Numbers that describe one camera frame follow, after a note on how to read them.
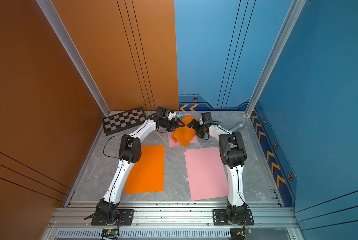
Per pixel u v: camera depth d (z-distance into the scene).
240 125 1.09
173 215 0.76
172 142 1.02
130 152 0.72
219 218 0.72
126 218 0.74
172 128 0.99
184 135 1.02
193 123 0.97
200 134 0.93
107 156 0.67
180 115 1.16
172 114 1.03
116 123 1.09
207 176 0.89
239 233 0.69
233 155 0.58
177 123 0.98
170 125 0.97
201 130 0.92
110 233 0.72
